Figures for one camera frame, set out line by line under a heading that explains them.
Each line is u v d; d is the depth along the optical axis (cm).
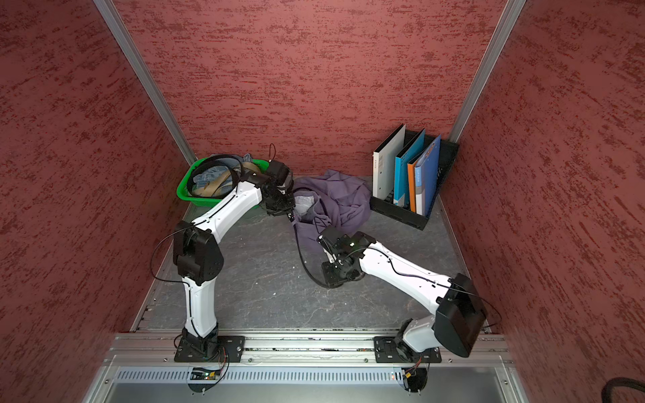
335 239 62
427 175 90
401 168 89
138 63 81
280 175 75
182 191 106
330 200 106
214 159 112
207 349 65
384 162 92
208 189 107
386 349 74
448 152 104
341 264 55
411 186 91
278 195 76
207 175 106
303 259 83
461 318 41
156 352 76
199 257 51
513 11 71
